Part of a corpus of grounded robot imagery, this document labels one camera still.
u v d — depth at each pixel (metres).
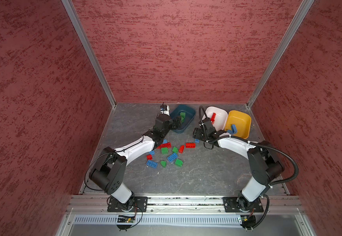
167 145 0.95
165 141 0.97
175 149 0.92
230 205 0.74
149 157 0.89
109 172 0.44
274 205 0.76
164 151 0.92
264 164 0.47
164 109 0.74
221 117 1.11
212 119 1.06
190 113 1.10
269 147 0.46
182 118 1.06
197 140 0.97
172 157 0.90
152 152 0.92
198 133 0.85
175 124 0.78
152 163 0.88
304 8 0.71
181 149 0.93
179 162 0.87
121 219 0.73
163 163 0.85
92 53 0.90
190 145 0.95
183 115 1.10
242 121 1.09
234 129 1.03
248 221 0.71
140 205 0.74
